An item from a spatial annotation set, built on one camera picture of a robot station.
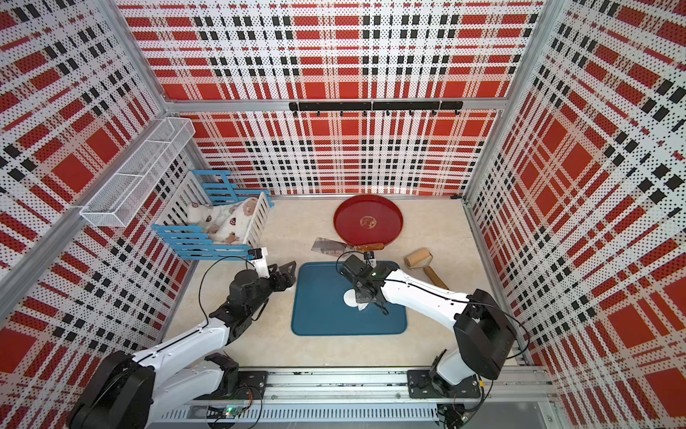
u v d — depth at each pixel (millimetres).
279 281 749
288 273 781
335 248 1499
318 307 892
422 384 720
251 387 729
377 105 881
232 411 692
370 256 767
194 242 990
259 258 743
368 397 732
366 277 596
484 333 423
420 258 985
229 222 1045
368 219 1119
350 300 891
